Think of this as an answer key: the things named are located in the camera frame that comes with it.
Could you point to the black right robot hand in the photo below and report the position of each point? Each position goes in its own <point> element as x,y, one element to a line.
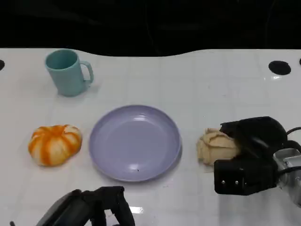
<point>261,134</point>

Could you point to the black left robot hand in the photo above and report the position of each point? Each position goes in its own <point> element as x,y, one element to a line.
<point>77,209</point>

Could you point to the beige towel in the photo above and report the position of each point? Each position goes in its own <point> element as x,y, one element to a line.
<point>216,146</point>

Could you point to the orange and white bread roll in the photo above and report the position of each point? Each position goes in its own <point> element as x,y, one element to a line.
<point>54,146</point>

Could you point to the lilac plate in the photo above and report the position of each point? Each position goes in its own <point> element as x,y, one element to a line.
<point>134,143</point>

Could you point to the pale green mug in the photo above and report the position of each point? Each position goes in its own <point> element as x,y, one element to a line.
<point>68,77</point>

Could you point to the black backdrop cloth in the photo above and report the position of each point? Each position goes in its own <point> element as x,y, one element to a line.
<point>150,23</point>

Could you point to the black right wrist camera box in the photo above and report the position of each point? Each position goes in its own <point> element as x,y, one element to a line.
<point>242,176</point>

